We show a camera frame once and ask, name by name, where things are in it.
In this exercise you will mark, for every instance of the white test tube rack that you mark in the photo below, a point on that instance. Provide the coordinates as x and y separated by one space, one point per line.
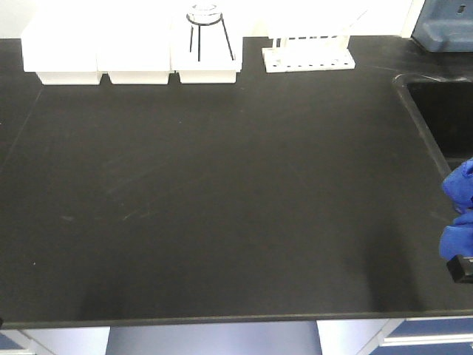
310 61

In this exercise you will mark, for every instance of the clear glass tube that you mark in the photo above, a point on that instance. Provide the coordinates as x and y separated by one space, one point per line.
347 26

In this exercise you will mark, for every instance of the blue cloth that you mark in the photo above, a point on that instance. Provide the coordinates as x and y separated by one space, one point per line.
460 185

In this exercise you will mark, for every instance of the black sink basin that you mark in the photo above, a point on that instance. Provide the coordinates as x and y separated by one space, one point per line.
443 118

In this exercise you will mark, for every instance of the black metal tripod stand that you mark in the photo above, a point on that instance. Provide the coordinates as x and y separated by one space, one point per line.
199 44

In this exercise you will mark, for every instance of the white plastic bin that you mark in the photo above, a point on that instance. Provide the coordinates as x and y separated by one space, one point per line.
59 55
207 70
136 61

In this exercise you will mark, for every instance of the clear glass flask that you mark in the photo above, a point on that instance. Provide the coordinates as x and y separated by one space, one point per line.
204 13

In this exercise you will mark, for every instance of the grey-blue plastic fixture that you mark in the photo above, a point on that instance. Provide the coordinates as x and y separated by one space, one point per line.
443 29

